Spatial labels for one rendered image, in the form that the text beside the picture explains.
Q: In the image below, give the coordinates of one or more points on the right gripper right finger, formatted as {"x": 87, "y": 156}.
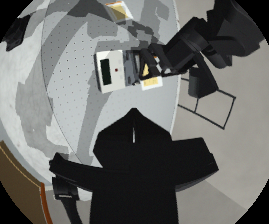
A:
{"x": 147, "y": 130}

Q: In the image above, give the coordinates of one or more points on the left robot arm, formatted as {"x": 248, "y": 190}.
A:
{"x": 234, "y": 33}

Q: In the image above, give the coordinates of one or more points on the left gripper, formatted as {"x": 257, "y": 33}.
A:
{"x": 159, "y": 50}

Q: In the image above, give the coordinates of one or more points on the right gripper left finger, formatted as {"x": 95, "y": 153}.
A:
{"x": 119, "y": 130}

